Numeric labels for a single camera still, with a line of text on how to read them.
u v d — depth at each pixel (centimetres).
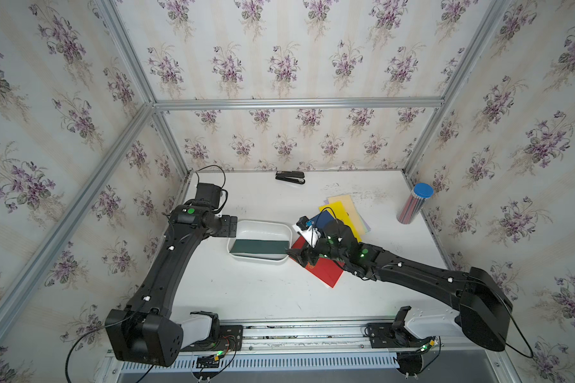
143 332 37
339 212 105
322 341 73
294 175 116
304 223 65
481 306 41
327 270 86
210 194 58
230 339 72
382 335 73
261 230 98
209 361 72
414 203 91
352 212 105
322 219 114
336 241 57
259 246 93
